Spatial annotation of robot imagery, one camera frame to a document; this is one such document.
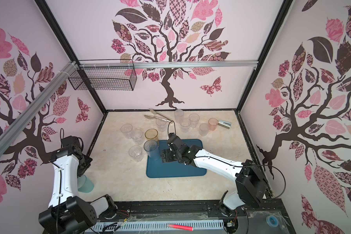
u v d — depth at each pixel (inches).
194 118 43.4
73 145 23.3
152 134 35.4
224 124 42.9
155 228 27.4
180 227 27.2
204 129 40.5
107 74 37.3
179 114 43.1
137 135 39.3
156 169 34.5
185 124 43.0
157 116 45.1
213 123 41.6
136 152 35.4
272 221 27.8
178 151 23.7
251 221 27.6
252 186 16.5
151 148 35.3
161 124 43.3
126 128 40.9
